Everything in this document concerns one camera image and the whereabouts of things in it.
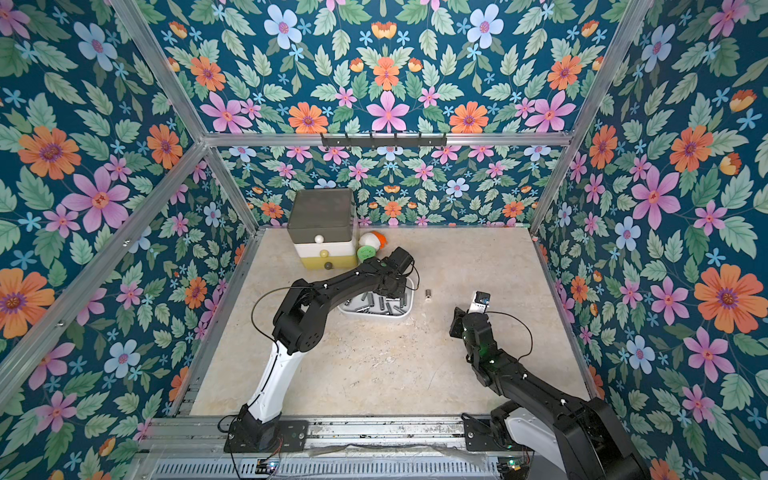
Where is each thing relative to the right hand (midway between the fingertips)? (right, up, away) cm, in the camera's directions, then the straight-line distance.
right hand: (461, 309), depth 87 cm
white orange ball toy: (-29, +22, +23) cm, 43 cm away
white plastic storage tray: (-27, -3, +7) cm, 27 cm away
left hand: (-18, +5, +14) cm, 23 cm away
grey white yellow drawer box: (-43, +25, +6) cm, 50 cm away
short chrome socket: (-9, +3, +13) cm, 16 cm away
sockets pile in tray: (-22, 0, +11) cm, 24 cm away
